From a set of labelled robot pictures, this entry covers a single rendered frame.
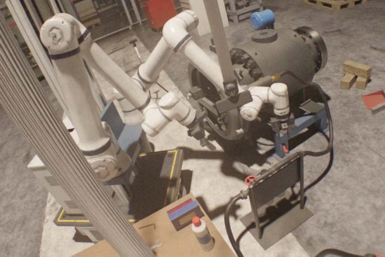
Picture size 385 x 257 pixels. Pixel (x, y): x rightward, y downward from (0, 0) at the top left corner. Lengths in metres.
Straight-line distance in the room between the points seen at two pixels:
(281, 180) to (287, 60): 0.94
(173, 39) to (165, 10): 5.95
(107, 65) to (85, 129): 0.29
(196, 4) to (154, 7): 1.73
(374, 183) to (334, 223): 0.46
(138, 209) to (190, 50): 1.10
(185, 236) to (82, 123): 0.75
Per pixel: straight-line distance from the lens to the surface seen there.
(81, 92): 1.08
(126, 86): 1.24
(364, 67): 3.18
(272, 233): 1.88
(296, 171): 1.67
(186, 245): 1.39
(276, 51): 2.10
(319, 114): 2.40
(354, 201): 2.06
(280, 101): 1.44
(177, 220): 1.38
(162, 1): 7.22
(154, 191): 1.90
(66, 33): 1.00
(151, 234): 1.50
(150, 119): 1.20
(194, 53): 1.32
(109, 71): 1.21
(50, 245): 2.58
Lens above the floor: 1.63
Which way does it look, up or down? 31 degrees down
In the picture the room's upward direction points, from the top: 18 degrees counter-clockwise
